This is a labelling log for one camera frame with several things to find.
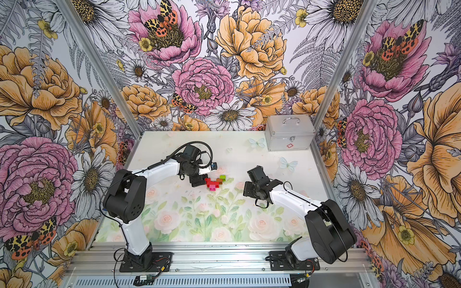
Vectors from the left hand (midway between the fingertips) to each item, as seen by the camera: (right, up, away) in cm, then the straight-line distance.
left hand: (200, 176), depth 96 cm
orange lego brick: (+10, -2, +1) cm, 11 cm away
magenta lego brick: (+7, -5, -2) cm, 9 cm away
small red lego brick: (+4, -2, +1) cm, 4 cm away
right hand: (+25, -8, -7) cm, 27 cm away
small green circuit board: (-18, -37, -24) cm, 48 cm away
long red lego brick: (+9, -3, 0) cm, 9 cm away
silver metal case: (+49, +24, +12) cm, 56 cm away
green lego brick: (+12, -1, +3) cm, 13 cm away
